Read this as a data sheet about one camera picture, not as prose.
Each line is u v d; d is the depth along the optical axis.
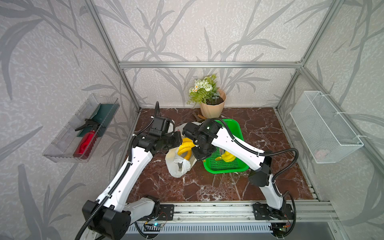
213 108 1.02
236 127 0.99
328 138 0.60
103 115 0.75
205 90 0.91
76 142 0.63
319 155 0.72
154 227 0.72
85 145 0.58
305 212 0.75
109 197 0.39
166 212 0.73
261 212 0.73
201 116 1.12
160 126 0.56
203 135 0.50
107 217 0.36
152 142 0.50
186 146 0.75
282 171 0.53
